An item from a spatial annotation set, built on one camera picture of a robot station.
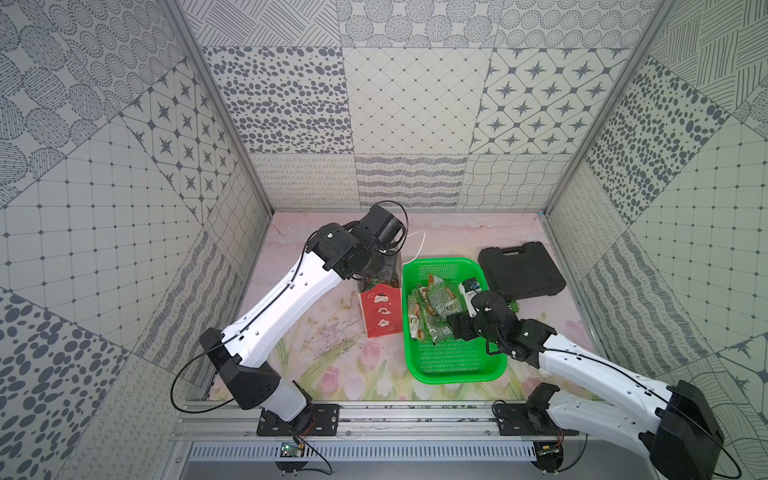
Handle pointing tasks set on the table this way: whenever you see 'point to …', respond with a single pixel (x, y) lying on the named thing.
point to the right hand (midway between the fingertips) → (461, 316)
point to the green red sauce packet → (422, 315)
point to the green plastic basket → (450, 361)
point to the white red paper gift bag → (382, 299)
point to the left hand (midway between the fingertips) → (385, 258)
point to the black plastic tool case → (521, 271)
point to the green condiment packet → (441, 300)
